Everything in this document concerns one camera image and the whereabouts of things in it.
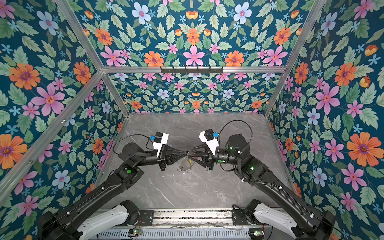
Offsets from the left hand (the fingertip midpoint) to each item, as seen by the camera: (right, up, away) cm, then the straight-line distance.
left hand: (184, 155), depth 55 cm
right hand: (+2, 0, +3) cm, 4 cm away
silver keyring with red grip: (-1, -6, +8) cm, 10 cm away
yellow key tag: (+2, -4, +6) cm, 8 cm away
